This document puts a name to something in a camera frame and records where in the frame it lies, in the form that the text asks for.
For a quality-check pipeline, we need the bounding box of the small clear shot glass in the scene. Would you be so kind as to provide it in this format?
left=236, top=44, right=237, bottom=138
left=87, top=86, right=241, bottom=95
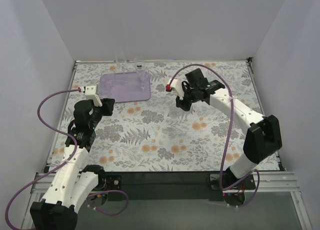
left=122, top=75, right=131, bottom=87

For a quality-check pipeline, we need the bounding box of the clear plain drinking glass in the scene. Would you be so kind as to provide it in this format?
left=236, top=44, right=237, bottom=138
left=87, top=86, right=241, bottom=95
left=115, top=48, right=127, bottom=74

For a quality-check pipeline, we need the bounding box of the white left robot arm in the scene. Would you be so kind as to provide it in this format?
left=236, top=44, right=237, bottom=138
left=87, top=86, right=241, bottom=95
left=30, top=98, right=115, bottom=230

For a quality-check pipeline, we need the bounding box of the clear faceted tumbler glass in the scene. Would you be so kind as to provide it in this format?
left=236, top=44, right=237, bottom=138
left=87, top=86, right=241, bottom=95
left=103, top=69, right=116, bottom=88

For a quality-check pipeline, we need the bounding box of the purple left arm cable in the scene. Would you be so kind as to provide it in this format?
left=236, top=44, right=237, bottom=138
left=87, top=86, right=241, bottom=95
left=4, top=88, right=130, bottom=230

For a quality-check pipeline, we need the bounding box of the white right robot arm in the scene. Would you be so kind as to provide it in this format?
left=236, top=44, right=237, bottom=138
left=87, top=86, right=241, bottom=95
left=165, top=64, right=283, bottom=191

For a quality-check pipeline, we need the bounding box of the clear champagne flute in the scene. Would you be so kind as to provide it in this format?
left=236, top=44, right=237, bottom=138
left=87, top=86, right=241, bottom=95
left=134, top=57, right=147, bottom=91

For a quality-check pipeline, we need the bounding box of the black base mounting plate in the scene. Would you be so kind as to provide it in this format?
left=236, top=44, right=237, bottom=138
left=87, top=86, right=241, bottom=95
left=77, top=171, right=253, bottom=203

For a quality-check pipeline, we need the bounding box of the floral patterned table mat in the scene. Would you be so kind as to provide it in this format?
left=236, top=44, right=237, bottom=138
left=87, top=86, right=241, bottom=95
left=48, top=61, right=281, bottom=172

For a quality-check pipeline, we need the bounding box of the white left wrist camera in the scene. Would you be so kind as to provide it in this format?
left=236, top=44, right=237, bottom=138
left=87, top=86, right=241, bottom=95
left=78, top=84, right=103, bottom=107

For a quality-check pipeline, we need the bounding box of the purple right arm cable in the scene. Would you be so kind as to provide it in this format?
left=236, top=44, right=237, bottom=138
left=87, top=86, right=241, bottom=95
left=169, top=64, right=260, bottom=209

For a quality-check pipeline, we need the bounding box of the lilac plastic tray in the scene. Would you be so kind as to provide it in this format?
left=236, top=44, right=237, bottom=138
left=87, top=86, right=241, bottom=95
left=98, top=72, right=151, bottom=103

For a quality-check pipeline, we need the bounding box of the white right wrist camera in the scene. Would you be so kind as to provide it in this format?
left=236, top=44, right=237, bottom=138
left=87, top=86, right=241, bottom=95
left=165, top=78, right=185, bottom=100

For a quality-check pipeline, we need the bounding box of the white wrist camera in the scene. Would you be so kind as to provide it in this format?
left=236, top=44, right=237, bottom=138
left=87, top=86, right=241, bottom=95
left=165, top=78, right=185, bottom=100
left=78, top=84, right=103, bottom=107

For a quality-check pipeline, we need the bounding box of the aluminium frame rail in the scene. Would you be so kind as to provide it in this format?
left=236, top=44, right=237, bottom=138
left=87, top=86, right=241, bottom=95
left=31, top=171, right=301, bottom=194

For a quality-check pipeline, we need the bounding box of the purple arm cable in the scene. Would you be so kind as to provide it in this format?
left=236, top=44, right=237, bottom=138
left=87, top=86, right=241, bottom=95
left=169, top=64, right=260, bottom=209
left=4, top=88, right=130, bottom=230

